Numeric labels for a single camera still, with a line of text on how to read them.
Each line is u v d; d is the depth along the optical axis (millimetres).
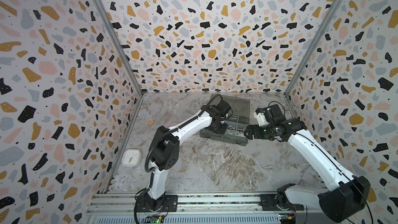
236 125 980
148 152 418
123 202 749
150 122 1030
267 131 651
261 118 715
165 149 494
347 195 381
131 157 853
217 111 648
